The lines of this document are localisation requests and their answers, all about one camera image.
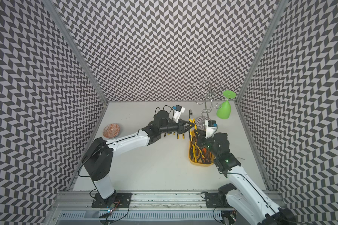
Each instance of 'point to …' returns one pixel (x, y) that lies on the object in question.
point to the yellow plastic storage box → (197, 154)
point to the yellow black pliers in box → (195, 145)
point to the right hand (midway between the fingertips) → (195, 133)
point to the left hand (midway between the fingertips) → (193, 126)
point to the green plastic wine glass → (224, 110)
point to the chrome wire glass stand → (207, 90)
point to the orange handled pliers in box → (206, 156)
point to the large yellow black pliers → (178, 136)
